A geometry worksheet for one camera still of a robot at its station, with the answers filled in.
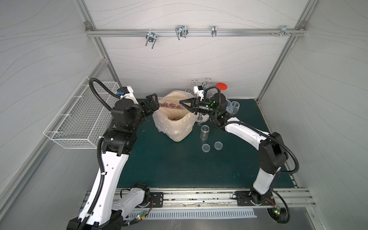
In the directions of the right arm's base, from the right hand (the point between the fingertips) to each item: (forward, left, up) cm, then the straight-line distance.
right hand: (178, 102), depth 69 cm
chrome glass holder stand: (-7, -12, -3) cm, 15 cm away
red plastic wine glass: (+25, -25, -10) cm, 36 cm away
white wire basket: (-7, +46, -5) cm, 47 cm away
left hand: (-4, +13, +6) cm, 15 cm away
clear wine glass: (+23, -37, -28) cm, 52 cm away
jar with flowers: (+4, +5, -6) cm, 9 cm away
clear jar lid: (-3, -24, -37) cm, 44 cm away
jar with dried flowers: (+1, -14, -29) cm, 32 cm away
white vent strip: (-42, -9, -37) cm, 57 cm away
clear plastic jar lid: (-5, -16, -38) cm, 41 cm away
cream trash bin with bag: (+6, +5, -21) cm, 23 cm away
